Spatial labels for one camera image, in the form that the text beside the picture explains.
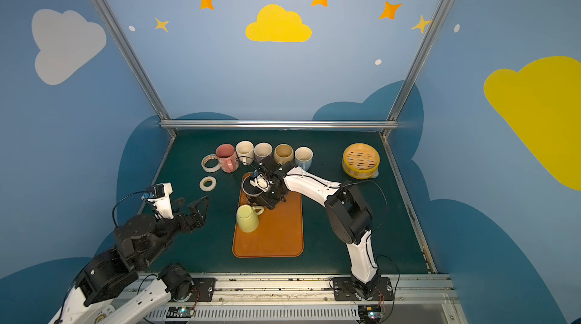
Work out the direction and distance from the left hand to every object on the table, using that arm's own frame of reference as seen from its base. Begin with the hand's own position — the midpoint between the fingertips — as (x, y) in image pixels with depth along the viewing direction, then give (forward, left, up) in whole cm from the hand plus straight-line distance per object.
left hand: (202, 198), depth 65 cm
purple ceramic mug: (+39, -11, -24) cm, 47 cm away
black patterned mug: (+13, -9, -17) cm, 23 cm away
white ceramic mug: (+35, -4, -20) cm, 40 cm away
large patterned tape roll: (+36, +16, -28) cm, 49 cm away
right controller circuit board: (-25, -52, -29) cm, 64 cm away
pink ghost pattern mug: (+30, +3, -19) cm, 35 cm away
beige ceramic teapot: (+38, -21, -25) cm, 50 cm away
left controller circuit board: (-26, +8, -28) cm, 39 cm away
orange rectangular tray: (0, -22, -28) cm, 35 cm away
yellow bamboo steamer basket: (+33, -58, -24) cm, 71 cm away
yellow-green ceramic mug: (+2, -10, -18) cm, 21 cm away
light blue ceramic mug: (+35, -31, -22) cm, 52 cm away
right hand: (+12, -17, -23) cm, 31 cm away
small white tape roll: (+20, +11, -28) cm, 36 cm away
